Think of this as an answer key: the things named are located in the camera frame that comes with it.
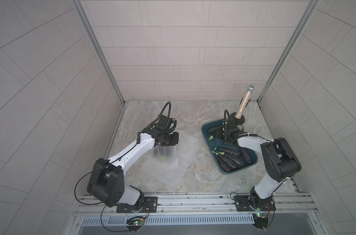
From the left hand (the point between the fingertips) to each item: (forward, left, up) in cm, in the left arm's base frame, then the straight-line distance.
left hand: (181, 139), depth 83 cm
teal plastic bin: (+7, -23, -15) cm, 28 cm away
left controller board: (-38, +20, -9) cm, 44 cm away
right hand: (+11, -23, -9) cm, 27 cm away
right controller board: (-36, -39, -12) cm, 54 cm away
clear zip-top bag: (-12, +7, -5) cm, 15 cm away
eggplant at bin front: (-3, -25, -8) cm, 26 cm away
